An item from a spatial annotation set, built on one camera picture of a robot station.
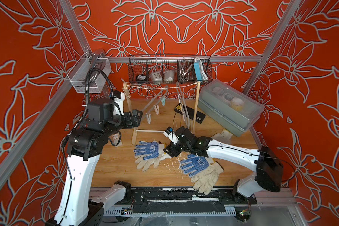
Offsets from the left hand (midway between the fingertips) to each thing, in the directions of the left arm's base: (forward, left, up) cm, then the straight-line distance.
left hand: (133, 111), depth 60 cm
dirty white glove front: (-16, -37, -40) cm, 57 cm away
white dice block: (+40, -5, -10) cm, 41 cm away
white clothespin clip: (+16, -7, -16) cm, 23 cm away
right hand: (-3, -13, -26) cm, 29 cm away
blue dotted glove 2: (-7, -31, -39) cm, 50 cm away
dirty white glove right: (+14, -54, -39) cm, 67 cm away
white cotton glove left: (-9, -2, -40) cm, 41 cm away
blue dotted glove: (+1, -3, -39) cm, 39 cm away
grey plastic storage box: (+25, -54, -22) cm, 63 cm away
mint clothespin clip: (+23, -10, -15) cm, 29 cm away
